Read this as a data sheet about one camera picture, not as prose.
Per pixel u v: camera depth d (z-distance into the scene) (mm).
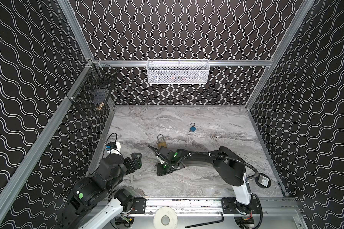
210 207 750
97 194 411
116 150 529
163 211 726
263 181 815
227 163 552
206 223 707
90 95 931
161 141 1004
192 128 1067
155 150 689
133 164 575
